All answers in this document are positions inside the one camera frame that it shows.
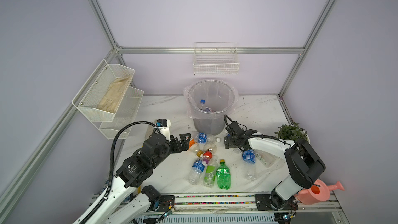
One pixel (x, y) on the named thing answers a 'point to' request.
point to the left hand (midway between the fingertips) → (181, 137)
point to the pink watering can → (314, 195)
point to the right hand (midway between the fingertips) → (232, 141)
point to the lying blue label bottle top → (201, 138)
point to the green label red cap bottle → (210, 170)
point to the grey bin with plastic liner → (208, 102)
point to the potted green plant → (293, 132)
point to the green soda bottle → (223, 175)
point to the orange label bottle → (194, 145)
